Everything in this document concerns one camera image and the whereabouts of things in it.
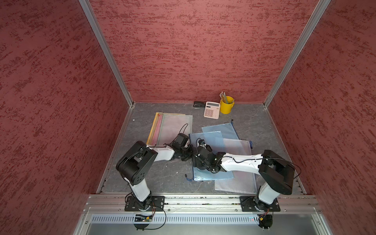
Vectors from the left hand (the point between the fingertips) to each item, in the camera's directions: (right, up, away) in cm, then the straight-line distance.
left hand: (197, 155), depth 91 cm
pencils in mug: (+20, +40, +15) cm, 47 cm away
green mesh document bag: (-18, +19, +16) cm, 30 cm away
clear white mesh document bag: (+26, -13, -8) cm, 30 cm away
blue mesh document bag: (+13, +8, +9) cm, 18 cm away
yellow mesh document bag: (-32, +11, +9) cm, 35 cm away
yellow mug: (+23, +34, +18) cm, 45 cm away
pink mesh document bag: (-29, +15, +13) cm, 35 cm away
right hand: (+1, -2, -3) cm, 4 cm away
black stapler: (+2, +35, +27) cm, 44 cm away
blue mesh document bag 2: (+23, +15, +13) cm, 31 cm away
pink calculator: (+13, +30, +23) cm, 40 cm away
